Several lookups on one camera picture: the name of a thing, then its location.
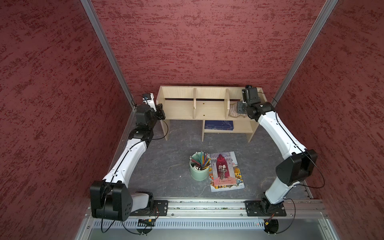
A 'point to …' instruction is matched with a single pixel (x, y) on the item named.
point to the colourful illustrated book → (224, 174)
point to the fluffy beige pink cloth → (233, 110)
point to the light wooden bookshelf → (210, 104)
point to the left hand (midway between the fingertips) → (161, 107)
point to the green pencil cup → (197, 175)
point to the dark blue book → (219, 125)
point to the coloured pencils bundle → (205, 162)
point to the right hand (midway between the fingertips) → (243, 108)
